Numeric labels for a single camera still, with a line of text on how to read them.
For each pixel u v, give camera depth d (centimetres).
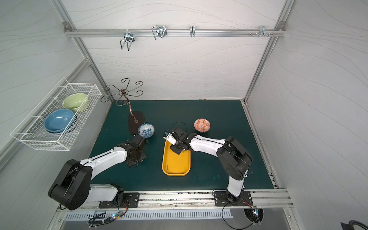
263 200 75
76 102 73
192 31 78
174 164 84
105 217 70
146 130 101
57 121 63
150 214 70
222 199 74
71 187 41
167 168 85
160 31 75
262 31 76
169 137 80
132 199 73
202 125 104
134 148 67
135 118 102
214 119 106
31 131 57
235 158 47
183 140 68
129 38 78
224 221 65
